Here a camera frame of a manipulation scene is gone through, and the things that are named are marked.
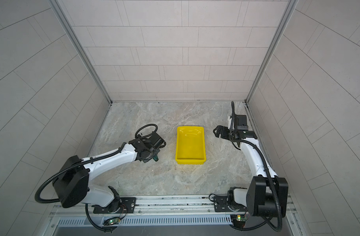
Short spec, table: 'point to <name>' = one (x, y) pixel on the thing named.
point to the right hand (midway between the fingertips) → (221, 131)
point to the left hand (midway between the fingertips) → (160, 150)
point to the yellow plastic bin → (190, 148)
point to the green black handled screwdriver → (155, 158)
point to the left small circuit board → (115, 220)
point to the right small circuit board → (239, 221)
